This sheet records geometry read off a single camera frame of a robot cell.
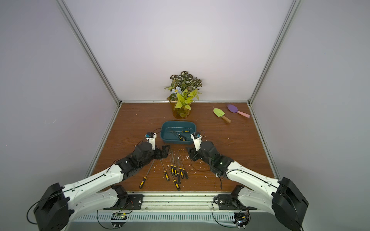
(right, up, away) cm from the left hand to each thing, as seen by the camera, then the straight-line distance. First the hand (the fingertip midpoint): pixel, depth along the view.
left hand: (165, 146), depth 81 cm
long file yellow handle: (-12, -19, 0) cm, 22 cm away
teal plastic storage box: (+5, +6, +20) cm, 21 cm away
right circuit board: (+40, -34, -10) cm, 54 cm away
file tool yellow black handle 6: (+11, -16, +2) cm, 20 cm away
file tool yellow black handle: (+9, +6, +19) cm, 22 cm away
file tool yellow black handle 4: (+5, -14, +4) cm, 15 cm away
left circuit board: (-23, -36, -8) cm, 43 cm away
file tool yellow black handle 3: (+6, -21, -2) cm, 22 cm away
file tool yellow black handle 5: (+3, -14, +4) cm, 15 cm away
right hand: (+14, +2, -3) cm, 14 cm away
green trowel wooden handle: (+38, +19, +33) cm, 54 cm away
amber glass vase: (+8, +19, +29) cm, 35 cm away
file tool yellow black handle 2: (+1, -18, 0) cm, 18 cm away
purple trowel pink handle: (+50, +23, +34) cm, 65 cm away
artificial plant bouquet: (+10, +35, +15) cm, 40 cm away
